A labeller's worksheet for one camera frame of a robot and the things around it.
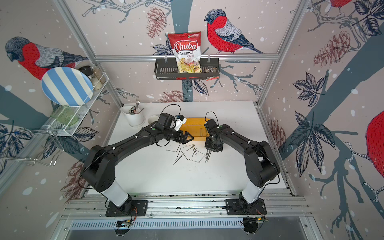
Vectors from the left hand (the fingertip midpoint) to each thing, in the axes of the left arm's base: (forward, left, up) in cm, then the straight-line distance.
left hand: (190, 134), depth 84 cm
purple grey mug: (+17, +27, -7) cm, 33 cm away
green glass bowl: (-1, +60, +18) cm, 62 cm away
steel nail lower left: (-9, +9, -16) cm, 20 cm away
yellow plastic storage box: (+16, -3, -16) cm, 22 cm away
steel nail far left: (-2, +13, -16) cm, 21 cm away
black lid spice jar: (+21, +53, +20) cm, 60 cm away
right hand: (-3, -11, -11) cm, 16 cm away
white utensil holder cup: (+18, +39, -5) cm, 44 cm away
